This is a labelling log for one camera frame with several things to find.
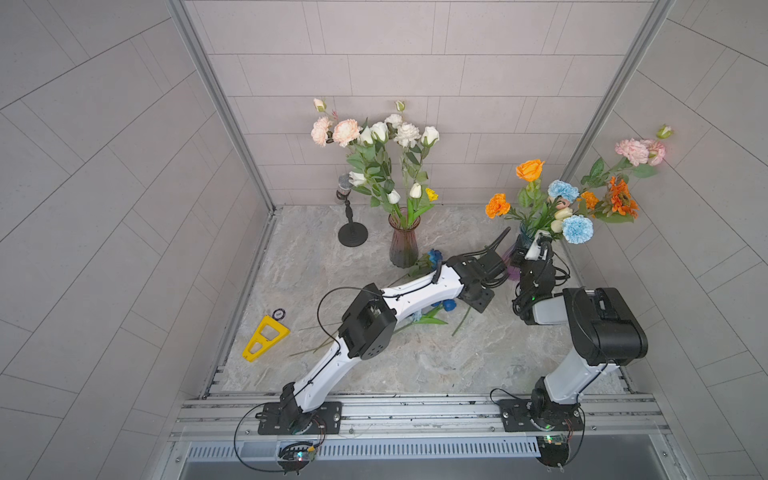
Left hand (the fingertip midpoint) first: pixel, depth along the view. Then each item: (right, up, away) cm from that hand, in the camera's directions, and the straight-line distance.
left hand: (481, 297), depth 87 cm
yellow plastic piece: (-64, -10, -5) cm, 65 cm away
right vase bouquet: (+18, +26, -12) cm, 33 cm away
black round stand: (-42, +18, +18) cm, 49 cm away
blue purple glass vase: (+6, +9, -8) cm, 13 cm away
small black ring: (-59, -5, +1) cm, 59 cm away
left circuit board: (-48, -30, -22) cm, 61 cm away
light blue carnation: (-16, -5, -1) cm, 17 cm away
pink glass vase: (-23, +16, +5) cm, 28 cm away
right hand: (+15, +19, +3) cm, 25 cm away
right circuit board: (+11, -31, -19) cm, 38 cm away
